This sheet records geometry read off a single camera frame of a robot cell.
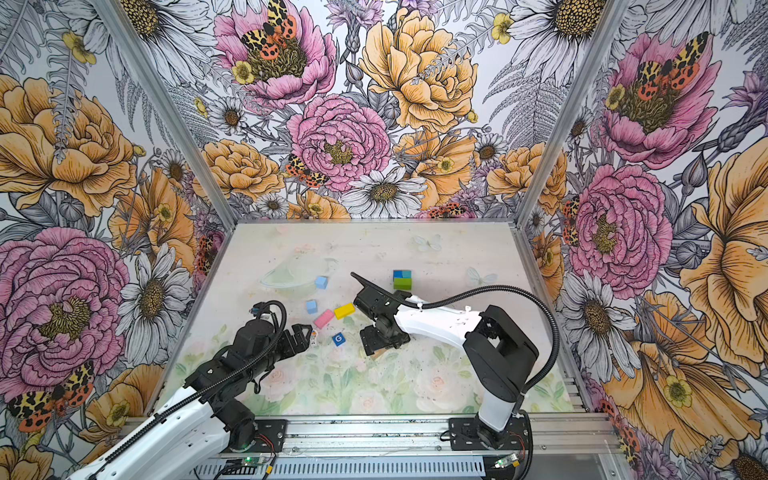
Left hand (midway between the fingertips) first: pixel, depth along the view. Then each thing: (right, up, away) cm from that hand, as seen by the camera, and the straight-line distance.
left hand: (297, 342), depth 81 cm
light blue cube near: (0, +6, +16) cm, 17 cm away
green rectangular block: (+29, +13, +21) cm, 38 cm away
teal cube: (+30, +16, +23) cm, 42 cm away
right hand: (+23, -4, +2) cm, 23 cm away
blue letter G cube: (+9, -2, +8) cm, 13 cm away
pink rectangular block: (+4, +3, +14) cm, 15 cm away
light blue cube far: (+1, +14, +21) cm, 25 cm away
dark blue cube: (+27, +16, +23) cm, 39 cm away
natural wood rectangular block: (+22, -1, -5) cm, 22 cm away
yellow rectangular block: (+10, +5, +16) cm, 19 cm away
